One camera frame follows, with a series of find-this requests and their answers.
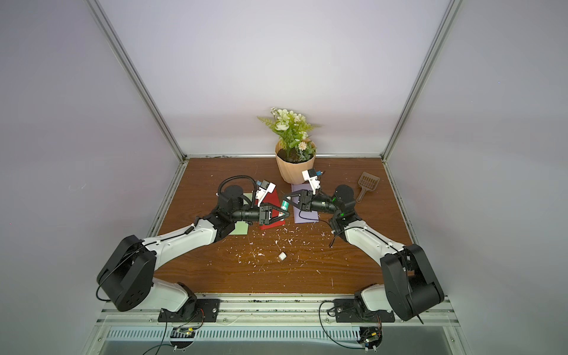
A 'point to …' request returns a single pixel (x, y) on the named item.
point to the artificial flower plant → (292, 129)
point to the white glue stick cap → (282, 256)
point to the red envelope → (273, 198)
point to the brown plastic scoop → (367, 182)
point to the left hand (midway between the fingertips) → (287, 218)
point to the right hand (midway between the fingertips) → (285, 195)
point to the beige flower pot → (293, 157)
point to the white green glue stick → (285, 205)
